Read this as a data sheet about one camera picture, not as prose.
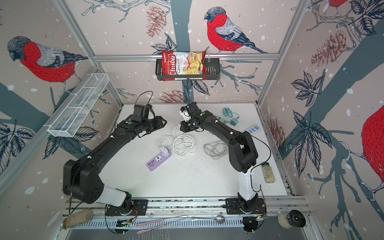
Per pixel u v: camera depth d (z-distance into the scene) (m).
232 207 0.73
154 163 0.86
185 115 0.80
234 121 1.08
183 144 0.95
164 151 0.86
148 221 0.70
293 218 0.61
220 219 0.68
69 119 0.71
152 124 0.72
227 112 1.14
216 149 0.95
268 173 0.81
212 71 0.95
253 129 1.01
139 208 0.73
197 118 0.67
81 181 0.42
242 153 0.50
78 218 0.67
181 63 0.88
